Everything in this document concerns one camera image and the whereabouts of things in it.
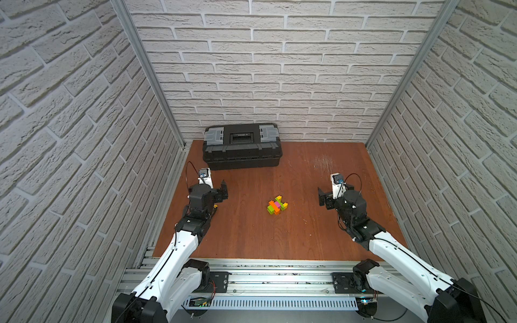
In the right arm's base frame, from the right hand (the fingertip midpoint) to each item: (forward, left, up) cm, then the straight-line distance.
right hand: (333, 185), depth 82 cm
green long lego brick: (-1, +21, -15) cm, 26 cm away
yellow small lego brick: (+4, +22, -14) cm, 26 cm away
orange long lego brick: (-2, +24, -14) cm, 28 cm away
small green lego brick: (-2, +26, -14) cm, 30 cm away
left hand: (+5, +50, +4) cm, 50 cm away
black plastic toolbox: (+25, +39, +1) cm, 46 cm away
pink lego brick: (0, +23, -14) cm, 27 cm away
